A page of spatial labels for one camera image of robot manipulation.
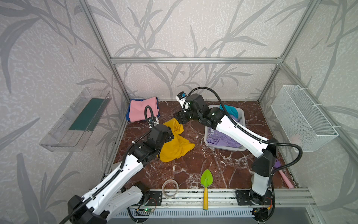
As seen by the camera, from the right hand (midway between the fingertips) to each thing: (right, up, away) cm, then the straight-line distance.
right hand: (178, 107), depth 75 cm
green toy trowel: (+15, -41, +3) cm, 44 cm away
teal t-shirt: (+36, -1, +24) cm, 43 cm away
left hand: (-5, -11, +1) cm, 12 cm away
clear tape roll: (-9, -44, +1) cm, 45 cm away
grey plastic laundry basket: (+27, -25, +7) cm, 37 cm away
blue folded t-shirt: (-21, +2, +42) cm, 47 cm away
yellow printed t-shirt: (-3, -24, +8) cm, 26 cm away
